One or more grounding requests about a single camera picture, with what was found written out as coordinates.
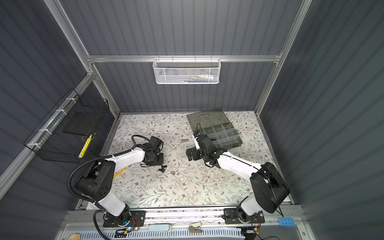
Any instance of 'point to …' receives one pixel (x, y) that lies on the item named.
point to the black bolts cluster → (162, 169)
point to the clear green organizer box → (214, 122)
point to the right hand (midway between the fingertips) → (194, 151)
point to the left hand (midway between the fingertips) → (161, 162)
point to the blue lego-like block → (286, 222)
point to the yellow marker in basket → (84, 149)
